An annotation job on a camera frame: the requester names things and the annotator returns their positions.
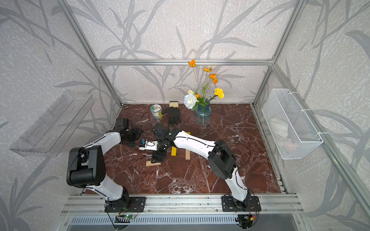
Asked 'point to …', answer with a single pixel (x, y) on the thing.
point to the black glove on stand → (173, 113)
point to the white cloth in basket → (279, 130)
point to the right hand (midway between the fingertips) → (153, 152)
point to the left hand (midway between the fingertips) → (141, 134)
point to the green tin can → (156, 110)
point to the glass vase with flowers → (200, 101)
